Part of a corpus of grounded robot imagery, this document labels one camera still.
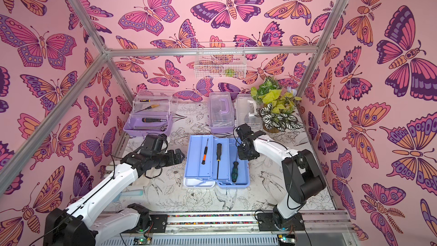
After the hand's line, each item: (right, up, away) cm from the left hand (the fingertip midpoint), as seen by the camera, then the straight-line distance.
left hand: (179, 156), depth 83 cm
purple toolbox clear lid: (+20, +22, +17) cm, 34 cm away
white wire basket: (+18, +52, +15) cm, 57 cm away
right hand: (+34, -1, +8) cm, 35 cm away
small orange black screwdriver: (+12, +1, +1) cm, 12 cm away
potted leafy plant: (+47, +21, +1) cm, 52 cm away
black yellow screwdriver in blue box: (+19, -1, +3) cm, 19 cm away
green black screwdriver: (+27, -9, +4) cm, 29 cm away
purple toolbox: (-27, +22, +34) cm, 49 cm away
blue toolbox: (+16, -2, -4) cm, 16 cm away
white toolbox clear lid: (+36, +25, +25) cm, 50 cm away
